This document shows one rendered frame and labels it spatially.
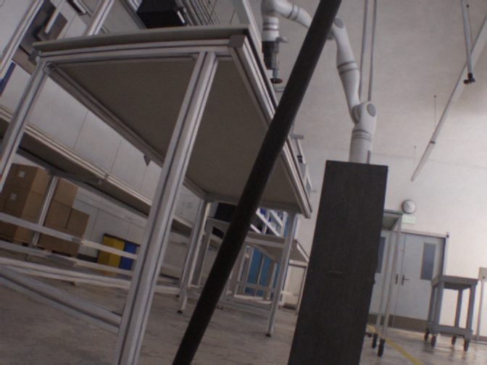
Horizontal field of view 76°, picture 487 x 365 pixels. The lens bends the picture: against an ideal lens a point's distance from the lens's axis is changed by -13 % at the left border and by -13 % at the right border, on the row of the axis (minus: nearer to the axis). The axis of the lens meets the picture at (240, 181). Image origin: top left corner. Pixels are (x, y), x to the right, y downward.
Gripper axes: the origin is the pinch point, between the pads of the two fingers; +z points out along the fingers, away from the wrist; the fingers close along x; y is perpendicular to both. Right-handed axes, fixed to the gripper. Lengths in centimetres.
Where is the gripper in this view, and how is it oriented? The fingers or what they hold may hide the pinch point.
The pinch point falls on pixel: (275, 82)
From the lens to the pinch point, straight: 157.3
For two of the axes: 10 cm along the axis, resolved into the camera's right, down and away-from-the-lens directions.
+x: -3.7, 2.6, -8.9
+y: -9.3, -1.1, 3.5
